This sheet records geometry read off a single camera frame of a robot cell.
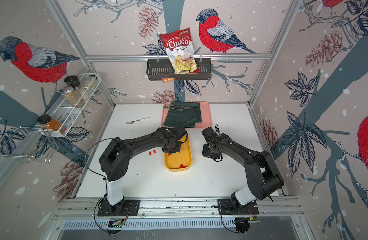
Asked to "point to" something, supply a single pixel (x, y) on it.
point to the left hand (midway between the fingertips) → (178, 148)
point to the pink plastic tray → (206, 111)
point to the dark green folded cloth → (188, 117)
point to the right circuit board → (243, 224)
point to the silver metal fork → (132, 122)
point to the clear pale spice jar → (90, 82)
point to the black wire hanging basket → (158, 70)
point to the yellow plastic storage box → (180, 161)
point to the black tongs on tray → (168, 106)
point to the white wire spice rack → (63, 113)
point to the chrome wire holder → (39, 143)
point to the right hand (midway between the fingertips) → (206, 153)
